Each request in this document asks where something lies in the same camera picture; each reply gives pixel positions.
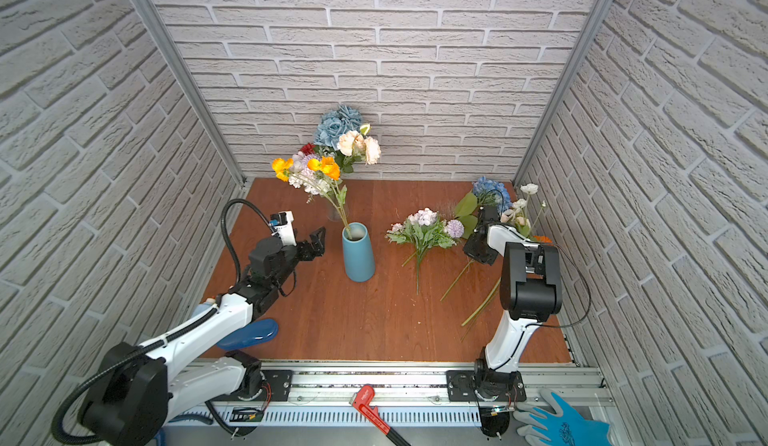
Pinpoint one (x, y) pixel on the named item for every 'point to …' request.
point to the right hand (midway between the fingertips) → (480, 253)
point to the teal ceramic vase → (357, 255)
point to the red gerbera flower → (307, 149)
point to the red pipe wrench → (362, 399)
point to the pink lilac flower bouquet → (301, 176)
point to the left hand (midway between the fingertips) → (317, 225)
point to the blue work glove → (545, 427)
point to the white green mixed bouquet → (421, 231)
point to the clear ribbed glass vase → (333, 213)
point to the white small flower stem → (529, 189)
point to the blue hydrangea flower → (485, 192)
